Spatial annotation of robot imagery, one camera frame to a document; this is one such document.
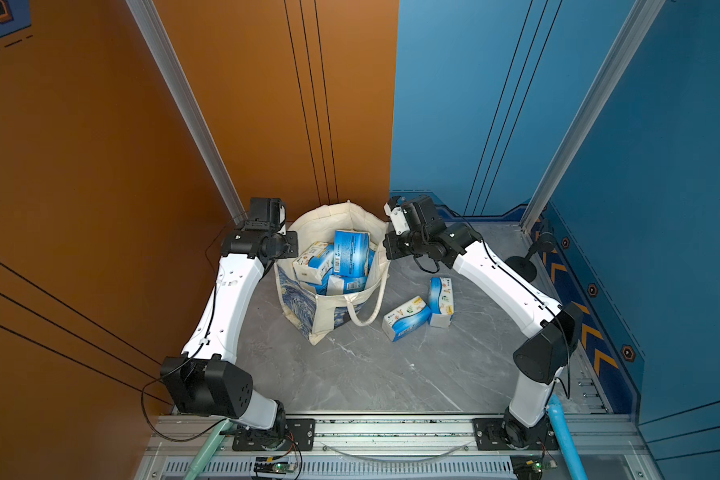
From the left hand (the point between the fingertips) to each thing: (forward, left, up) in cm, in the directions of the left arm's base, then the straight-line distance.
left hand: (287, 238), depth 80 cm
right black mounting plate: (-42, -52, -26) cm, 71 cm away
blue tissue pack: (-3, -7, -6) cm, 10 cm away
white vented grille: (-48, -46, -27) cm, 72 cm away
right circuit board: (-48, -61, -27) cm, 82 cm away
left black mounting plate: (-42, -3, -25) cm, 49 cm away
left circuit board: (-48, 0, -28) cm, 55 cm away
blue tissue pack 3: (-9, -44, -18) cm, 48 cm away
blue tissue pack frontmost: (-7, -13, -11) cm, 18 cm away
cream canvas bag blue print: (-19, -16, -4) cm, 25 cm away
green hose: (-47, +16, -25) cm, 56 cm away
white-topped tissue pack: (-1, -17, -5) cm, 18 cm away
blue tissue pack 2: (-14, -33, -18) cm, 40 cm away
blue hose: (-45, -70, -24) cm, 87 cm away
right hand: (-1, -27, 0) cm, 27 cm away
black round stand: (+9, -76, -23) cm, 80 cm away
